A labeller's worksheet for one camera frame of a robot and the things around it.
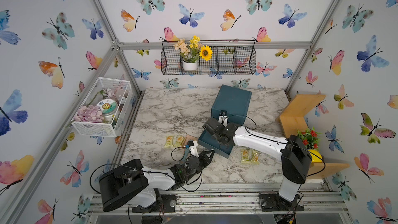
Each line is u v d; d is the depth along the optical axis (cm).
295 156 45
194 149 76
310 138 74
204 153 72
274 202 73
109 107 66
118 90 79
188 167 62
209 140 80
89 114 60
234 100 86
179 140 93
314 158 73
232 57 99
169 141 93
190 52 87
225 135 60
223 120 74
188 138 94
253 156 87
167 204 74
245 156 87
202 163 72
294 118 96
